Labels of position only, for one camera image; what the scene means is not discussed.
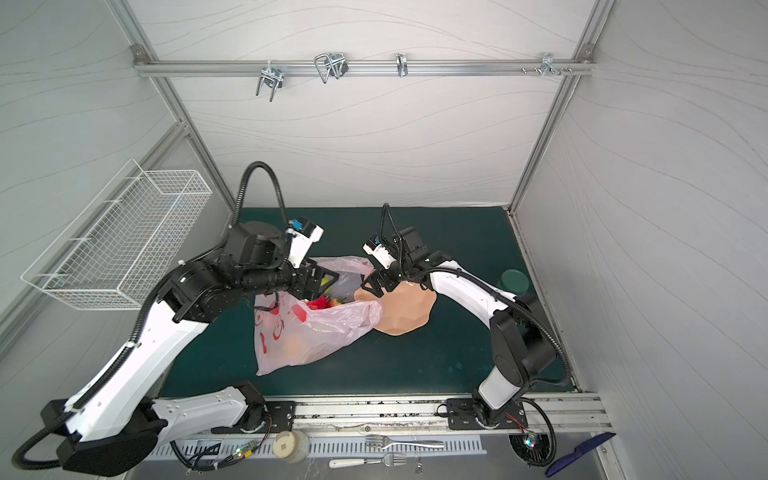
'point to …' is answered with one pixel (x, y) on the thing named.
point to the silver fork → (382, 442)
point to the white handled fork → (390, 460)
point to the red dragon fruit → (319, 304)
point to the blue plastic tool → (581, 449)
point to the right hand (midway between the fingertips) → (379, 266)
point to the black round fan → (532, 448)
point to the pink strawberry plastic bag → (290, 331)
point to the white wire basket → (109, 256)
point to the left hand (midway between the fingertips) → (329, 265)
